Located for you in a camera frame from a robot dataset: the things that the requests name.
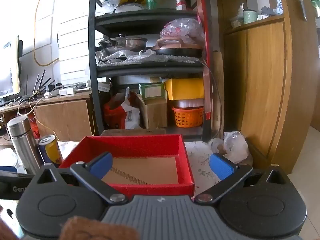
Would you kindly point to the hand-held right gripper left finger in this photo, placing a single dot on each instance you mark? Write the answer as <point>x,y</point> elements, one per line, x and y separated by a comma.
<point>101,163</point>

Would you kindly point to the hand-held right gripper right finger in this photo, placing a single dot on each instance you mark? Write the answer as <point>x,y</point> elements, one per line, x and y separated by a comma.
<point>221,166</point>

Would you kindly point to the red cardboard box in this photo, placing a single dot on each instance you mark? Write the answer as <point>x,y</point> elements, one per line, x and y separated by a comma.
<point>135,145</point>

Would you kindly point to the glass jar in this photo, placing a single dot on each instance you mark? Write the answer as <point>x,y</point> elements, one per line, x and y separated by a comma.
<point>7,160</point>

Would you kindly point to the stainless steel thermos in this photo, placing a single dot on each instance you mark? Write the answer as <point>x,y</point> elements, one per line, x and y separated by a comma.
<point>22,142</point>

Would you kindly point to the yellow and blue can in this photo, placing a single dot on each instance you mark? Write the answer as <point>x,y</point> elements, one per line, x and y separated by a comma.
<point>52,150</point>

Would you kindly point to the red and white plastic bag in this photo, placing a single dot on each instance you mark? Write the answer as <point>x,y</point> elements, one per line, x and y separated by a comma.
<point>120,115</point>

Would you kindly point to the orange plastic basket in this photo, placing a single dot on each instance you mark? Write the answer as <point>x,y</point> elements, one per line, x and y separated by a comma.
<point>187,117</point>

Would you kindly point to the wooden media console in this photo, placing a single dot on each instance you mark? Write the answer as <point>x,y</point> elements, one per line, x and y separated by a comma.
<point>65,115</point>

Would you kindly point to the brown fuzzy cloth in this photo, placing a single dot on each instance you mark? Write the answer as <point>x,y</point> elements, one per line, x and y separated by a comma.
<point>100,230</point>

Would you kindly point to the clear plastic container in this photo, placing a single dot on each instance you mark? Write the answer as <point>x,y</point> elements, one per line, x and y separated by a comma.
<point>188,103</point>

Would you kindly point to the leaning cardboard sheet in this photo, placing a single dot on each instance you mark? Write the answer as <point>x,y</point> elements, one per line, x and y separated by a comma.
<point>219,92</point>

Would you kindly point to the brown cardboard box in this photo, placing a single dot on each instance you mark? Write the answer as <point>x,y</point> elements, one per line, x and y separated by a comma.
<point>156,113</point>

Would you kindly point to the white power adapter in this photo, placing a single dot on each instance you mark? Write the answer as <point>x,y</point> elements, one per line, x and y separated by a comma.
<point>67,90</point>

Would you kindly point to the yellow box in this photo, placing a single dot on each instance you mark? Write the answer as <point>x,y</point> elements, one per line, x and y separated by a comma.
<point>186,88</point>

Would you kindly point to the green box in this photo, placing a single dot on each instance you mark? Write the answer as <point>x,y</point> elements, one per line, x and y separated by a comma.
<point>151,90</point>

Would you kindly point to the wooden cabinet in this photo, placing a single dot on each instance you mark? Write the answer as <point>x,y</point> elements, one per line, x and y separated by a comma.
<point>265,80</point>

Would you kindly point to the black router with antennas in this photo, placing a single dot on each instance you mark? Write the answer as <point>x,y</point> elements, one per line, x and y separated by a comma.
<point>37,87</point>

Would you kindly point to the black metal shelf rack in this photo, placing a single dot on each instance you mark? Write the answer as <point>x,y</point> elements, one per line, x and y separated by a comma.
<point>93,55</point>

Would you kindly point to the flat screen monitor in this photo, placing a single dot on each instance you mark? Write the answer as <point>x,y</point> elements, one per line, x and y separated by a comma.
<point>8,67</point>

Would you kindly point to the steel cooking pot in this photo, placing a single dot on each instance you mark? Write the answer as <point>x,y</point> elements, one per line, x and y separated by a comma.
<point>130,42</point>

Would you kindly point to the tall red carton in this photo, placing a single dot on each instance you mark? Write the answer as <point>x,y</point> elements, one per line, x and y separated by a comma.
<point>203,42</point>

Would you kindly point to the clay pot with lid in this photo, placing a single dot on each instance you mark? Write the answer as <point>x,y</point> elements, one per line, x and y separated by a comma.
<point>175,46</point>

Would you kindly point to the pink printed plastic bag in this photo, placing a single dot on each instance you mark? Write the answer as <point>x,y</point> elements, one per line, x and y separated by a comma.
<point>182,28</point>

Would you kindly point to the green mug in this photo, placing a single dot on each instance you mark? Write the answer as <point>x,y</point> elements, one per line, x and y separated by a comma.
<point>250,17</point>

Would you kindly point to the white bowl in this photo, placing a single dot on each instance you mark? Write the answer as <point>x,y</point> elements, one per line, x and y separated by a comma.
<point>128,8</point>

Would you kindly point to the crumpled white plastic bag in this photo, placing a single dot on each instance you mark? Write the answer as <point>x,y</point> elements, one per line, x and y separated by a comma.
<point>110,2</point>

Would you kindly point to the small red and white carton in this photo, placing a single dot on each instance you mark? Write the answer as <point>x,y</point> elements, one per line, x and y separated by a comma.
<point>181,5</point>

